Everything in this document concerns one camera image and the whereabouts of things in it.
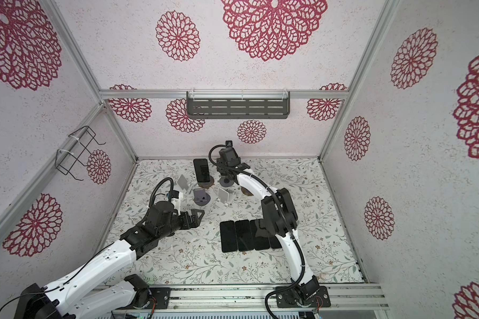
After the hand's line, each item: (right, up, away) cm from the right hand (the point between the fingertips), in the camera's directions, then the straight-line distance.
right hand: (226, 157), depth 100 cm
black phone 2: (+1, -38, -8) cm, 38 cm away
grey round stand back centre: (-1, -13, +10) cm, 16 cm away
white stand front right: (-2, -20, +1) cm, 21 cm away
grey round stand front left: (-12, -20, -2) cm, 23 cm away
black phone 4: (+19, -34, -28) cm, 48 cm away
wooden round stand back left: (-11, -14, +9) cm, 20 cm away
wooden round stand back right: (+10, -18, +6) cm, 21 cm away
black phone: (-14, -6, +9) cm, 18 cm away
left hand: (-11, -26, -20) cm, 34 cm away
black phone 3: (+15, -38, -14) cm, 44 cm away
